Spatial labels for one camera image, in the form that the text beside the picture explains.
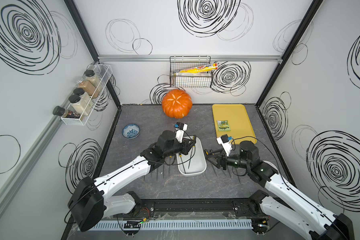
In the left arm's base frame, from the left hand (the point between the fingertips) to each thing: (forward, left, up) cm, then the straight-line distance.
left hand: (194, 141), depth 74 cm
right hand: (-7, -6, -2) cm, 10 cm away
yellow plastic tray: (+31, -32, -19) cm, 48 cm away
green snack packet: (+27, -23, -21) cm, 41 cm away
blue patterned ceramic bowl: (+19, +42, -20) cm, 51 cm away
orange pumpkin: (+36, +11, -9) cm, 39 cm away
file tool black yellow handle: (-7, -19, -22) cm, 30 cm away
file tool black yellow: (-11, +27, -23) cm, 38 cm away
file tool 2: (-6, -13, -22) cm, 26 cm away
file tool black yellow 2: (-10, +24, -22) cm, 34 cm away
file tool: (+1, 0, +1) cm, 1 cm away
